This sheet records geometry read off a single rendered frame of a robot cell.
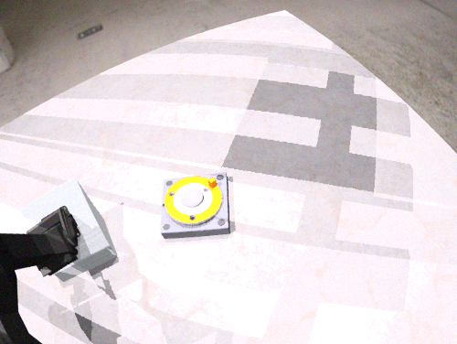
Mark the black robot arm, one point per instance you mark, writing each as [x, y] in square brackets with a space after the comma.
[50, 246]

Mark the yellow round plate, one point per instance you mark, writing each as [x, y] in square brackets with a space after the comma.
[209, 207]

